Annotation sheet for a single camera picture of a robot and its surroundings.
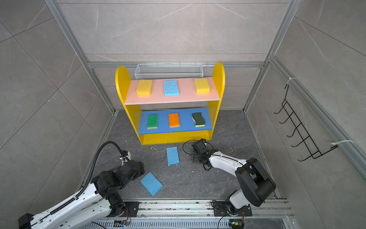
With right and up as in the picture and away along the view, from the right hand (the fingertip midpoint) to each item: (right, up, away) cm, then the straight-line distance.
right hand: (199, 156), depth 92 cm
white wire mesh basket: (-19, +58, +6) cm, 62 cm away
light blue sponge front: (-27, -14, -12) cm, 33 cm away
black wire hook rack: (+48, +17, -25) cm, 56 cm away
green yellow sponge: (-31, +23, +1) cm, 38 cm away
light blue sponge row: (-17, 0, +1) cm, 17 cm away
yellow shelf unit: (-21, +31, +9) cm, 38 cm away
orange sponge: (-17, +24, +1) cm, 29 cm away
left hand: (-34, -1, -14) cm, 37 cm away
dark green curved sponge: (0, +23, +1) cm, 23 cm away
